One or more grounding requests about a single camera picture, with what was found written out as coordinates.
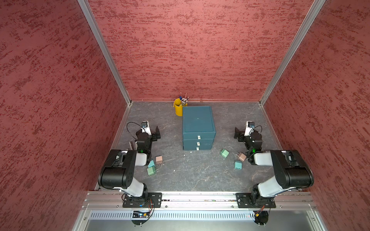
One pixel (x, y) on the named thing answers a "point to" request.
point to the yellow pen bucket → (178, 109)
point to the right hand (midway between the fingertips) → (241, 129)
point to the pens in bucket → (184, 100)
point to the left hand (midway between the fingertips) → (150, 129)
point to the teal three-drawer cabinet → (198, 129)
